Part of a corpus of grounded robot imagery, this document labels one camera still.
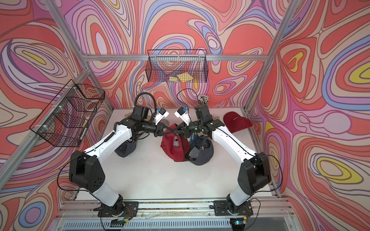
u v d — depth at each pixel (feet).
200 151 2.98
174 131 2.42
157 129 2.30
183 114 2.20
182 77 2.98
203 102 3.32
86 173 1.46
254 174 1.41
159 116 2.36
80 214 2.41
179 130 2.42
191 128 2.24
